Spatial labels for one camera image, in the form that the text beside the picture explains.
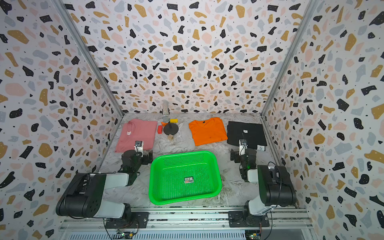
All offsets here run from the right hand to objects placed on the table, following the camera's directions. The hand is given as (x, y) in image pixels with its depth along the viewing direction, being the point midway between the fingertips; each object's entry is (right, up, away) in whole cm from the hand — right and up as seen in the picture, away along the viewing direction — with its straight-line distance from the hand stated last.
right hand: (241, 148), depth 95 cm
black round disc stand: (-48, +13, +17) cm, 53 cm away
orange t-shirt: (-20, +11, +16) cm, 28 cm away
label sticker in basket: (-33, -17, -7) cm, 38 cm away
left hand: (-60, -1, -2) cm, 60 cm away
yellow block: (-47, +18, +21) cm, 54 cm away
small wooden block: (-47, +7, +11) cm, 49 cm away
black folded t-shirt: (+14, +9, +16) cm, 23 cm away
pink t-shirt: (-72, +11, +13) cm, 74 cm away
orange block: (-54, +16, +18) cm, 59 cm away
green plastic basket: (-36, -16, -6) cm, 40 cm away
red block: (-57, +12, +19) cm, 61 cm away
